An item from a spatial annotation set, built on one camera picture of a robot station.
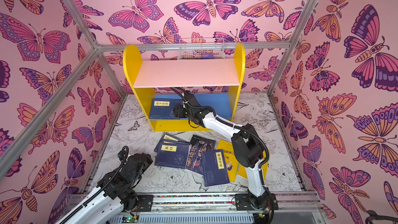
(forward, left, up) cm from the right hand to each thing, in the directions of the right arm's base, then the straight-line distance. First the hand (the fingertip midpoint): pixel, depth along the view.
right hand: (177, 107), depth 89 cm
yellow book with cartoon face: (-29, -36, -19) cm, 50 cm away
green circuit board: (-51, +20, -21) cm, 58 cm away
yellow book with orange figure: (-26, -31, -18) cm, 44 cm away
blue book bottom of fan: (-16, +4, -15) cm, 23 cm away
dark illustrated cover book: (-15, -12, -16) cm, 25 cm away
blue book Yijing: (-26, -1, -15) cm, 30 cm away
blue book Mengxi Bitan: (-29, -21, -16) cm, 39 cm away
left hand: (-25, +13, -11) cm, 31 cm away
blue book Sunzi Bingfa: (+1, +9, -2) cm, 10 cm away
